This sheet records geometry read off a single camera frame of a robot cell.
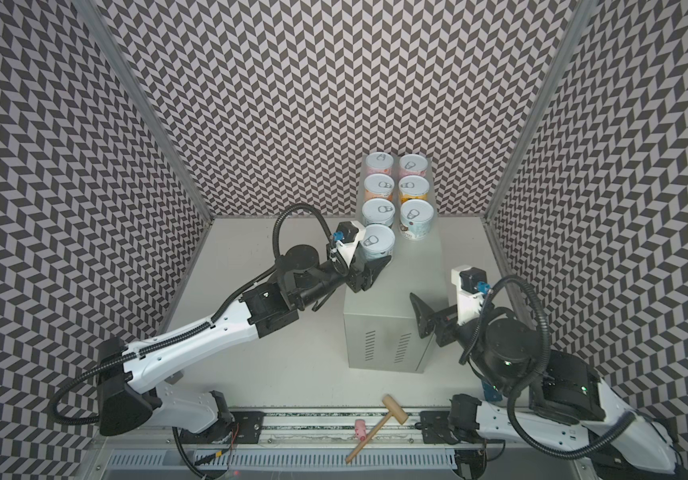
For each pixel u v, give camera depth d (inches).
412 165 29.6
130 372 15.6
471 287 16.6
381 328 34.4
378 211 25.9
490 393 30.8
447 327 18.1
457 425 24.9
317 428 29.0
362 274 22.0
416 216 25.1
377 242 23.2
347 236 19.8
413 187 27.8
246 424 28.6
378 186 27.9
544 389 14.3
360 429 27.9
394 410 29.3
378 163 30.3
